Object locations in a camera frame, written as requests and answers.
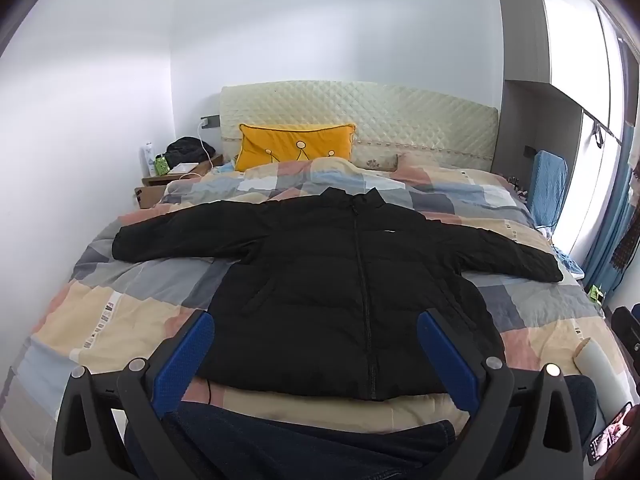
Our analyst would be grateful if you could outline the orange crown cushion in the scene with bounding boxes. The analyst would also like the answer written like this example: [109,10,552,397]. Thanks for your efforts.
[235,124,357,171]

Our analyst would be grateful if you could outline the floral pillow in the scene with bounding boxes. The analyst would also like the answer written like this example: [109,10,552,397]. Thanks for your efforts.
[350,145,398,171]

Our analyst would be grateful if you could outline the wooden bedside table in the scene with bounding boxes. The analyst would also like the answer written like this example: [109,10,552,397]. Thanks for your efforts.
[134,155,224,209]

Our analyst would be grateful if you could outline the black bag on nightstand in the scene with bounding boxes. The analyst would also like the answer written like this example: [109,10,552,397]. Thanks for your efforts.
[164,136,216,169]

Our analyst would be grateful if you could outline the black puffer jacket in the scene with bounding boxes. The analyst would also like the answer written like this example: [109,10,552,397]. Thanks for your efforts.
[112,188,563,401]

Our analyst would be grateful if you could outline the grey wall socket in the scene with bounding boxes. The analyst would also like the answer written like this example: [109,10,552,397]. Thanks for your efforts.
[201,115,220,129]

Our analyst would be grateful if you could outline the patchwork checkered duvet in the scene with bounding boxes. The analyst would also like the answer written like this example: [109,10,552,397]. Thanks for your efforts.
[1,155,636,479]

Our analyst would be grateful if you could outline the white book on nightstand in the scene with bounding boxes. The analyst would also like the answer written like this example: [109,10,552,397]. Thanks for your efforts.
[169,162,198,176]

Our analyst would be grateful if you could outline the blue towel on chair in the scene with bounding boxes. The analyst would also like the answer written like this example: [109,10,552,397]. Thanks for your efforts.
[527,151,568,233]

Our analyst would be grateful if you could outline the white charging cable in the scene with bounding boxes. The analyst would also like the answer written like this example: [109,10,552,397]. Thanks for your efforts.
[179,118,214,180]

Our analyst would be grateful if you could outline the white spray bottle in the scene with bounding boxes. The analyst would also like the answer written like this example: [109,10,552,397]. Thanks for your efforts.
[142,142,156,177]

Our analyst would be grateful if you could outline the grey white wardrobe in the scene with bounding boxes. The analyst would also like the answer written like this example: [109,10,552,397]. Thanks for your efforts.
[491,0,625,186]

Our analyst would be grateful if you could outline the white cylinder bottle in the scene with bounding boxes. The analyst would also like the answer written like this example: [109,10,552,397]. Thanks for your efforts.
[573,338,631,422]

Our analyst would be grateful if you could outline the cream quilted headboard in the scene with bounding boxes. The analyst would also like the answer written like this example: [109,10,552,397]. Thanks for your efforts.
[219,80,498,171]

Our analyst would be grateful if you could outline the dark blue jeans legs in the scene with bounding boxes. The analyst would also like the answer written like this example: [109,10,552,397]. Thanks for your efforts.
[124,374,599,480]

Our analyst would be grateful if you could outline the blue curtain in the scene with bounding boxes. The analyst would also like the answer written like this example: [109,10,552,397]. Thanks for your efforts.
[584,148,639,299]

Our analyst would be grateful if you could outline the smartphone with lit screen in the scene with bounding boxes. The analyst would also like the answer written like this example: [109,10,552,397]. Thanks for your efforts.
[587,402,632,466]

